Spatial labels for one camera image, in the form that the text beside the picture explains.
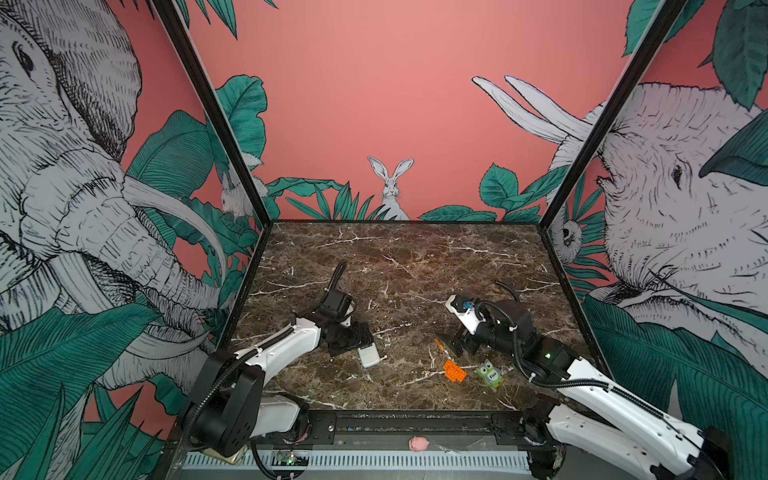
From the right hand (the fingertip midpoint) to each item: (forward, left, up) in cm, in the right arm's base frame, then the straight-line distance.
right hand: (445, 316), depth 73 cm
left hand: (0, +21, -15) cm, 26 cm away
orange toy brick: (-8, -4, -18) cm, 20 cm away
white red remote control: (-3, +21, -18) cm, 28 cm away
